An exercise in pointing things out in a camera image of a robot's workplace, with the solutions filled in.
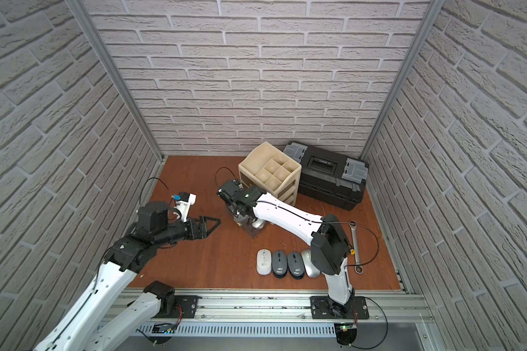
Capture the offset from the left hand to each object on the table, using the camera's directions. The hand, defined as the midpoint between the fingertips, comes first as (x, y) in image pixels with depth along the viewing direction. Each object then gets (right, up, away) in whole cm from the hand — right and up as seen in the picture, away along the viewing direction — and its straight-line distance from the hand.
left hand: (215, 219), depth 69 cm
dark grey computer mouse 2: (+28, -20, +12) cm, 36 cm away
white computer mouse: (+15, -18, +12) cm, 27 cm away
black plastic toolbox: (+43, +14, +20) cm, 49 cm away
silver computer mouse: (+34, -22, +14) cm, 43 cm away
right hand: (+9, +1, +14) cm, 16 cm away
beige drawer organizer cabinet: (+18, +17, +13) cm, 28 cm away
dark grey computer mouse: (+22, -20, +12) cm, 32 cm away
